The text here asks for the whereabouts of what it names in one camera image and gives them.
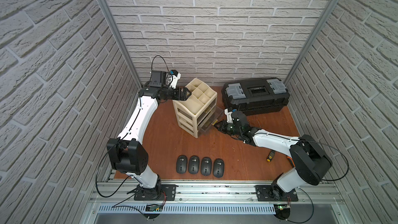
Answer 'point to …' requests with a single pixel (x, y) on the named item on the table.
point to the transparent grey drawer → (203, 126)
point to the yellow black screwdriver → (270, 156)
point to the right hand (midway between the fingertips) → (214, 125)
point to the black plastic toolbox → (257, 96)
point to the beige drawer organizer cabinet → (190, 113)
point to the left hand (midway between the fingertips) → (187, 89)
